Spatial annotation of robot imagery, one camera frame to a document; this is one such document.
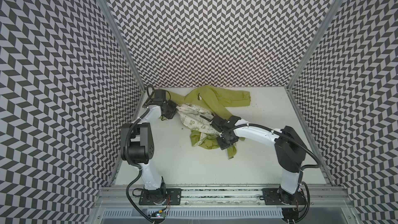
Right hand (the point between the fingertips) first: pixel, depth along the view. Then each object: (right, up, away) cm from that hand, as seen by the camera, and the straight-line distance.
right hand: (224, 143), depth 87 cm
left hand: (-27, +22, +8) cm, 36 cm away
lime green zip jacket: (-15, +19, +9) cm, 26 cm away
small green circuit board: (-30, -25, -20) cm, 44 cm away
